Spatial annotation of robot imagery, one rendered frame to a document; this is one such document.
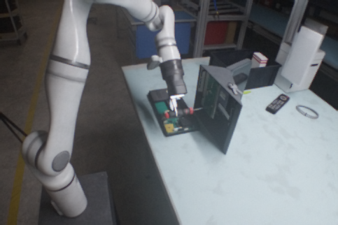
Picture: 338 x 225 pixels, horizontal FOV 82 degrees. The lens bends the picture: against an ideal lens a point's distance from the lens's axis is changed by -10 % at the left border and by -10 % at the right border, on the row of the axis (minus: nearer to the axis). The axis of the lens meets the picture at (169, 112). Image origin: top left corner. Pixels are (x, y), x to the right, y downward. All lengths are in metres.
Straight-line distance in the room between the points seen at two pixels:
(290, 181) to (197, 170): 0.30
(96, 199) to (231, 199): 0.45
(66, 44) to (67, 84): 0.08
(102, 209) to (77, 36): 0.54
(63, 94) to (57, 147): 0.12
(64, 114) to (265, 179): 0.59
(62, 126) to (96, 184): 0.37
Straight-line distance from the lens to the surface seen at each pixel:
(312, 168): 0.85
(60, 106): 0.51
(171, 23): 0.77
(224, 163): 0.72
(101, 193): 0.82
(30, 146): 0.57
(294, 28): 1.31
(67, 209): 0.75
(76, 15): 0.55
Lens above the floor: 1.55
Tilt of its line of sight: 40 degrees down
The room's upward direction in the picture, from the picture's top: 4 degrees clockwise
